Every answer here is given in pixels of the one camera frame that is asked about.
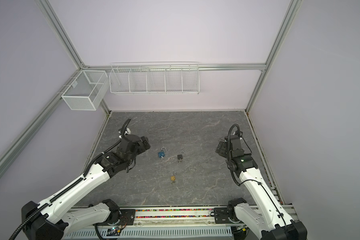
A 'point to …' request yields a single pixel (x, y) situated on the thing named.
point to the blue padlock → (162, 154)
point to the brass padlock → (173, 177)
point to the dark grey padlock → (180, 156)
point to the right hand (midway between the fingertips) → (227, 148)
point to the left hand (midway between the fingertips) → (142, 144)
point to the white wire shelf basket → (154, 78)
